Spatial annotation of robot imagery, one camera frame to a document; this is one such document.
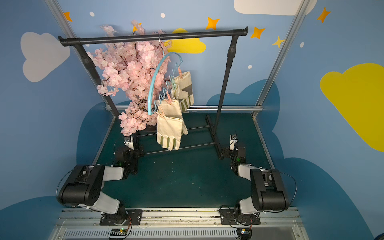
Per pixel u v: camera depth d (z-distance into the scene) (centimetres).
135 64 72
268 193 45
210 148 102
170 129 71
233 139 82
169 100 68
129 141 82
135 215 76
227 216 75
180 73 78
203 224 73
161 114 62
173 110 74
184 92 88
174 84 72
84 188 45
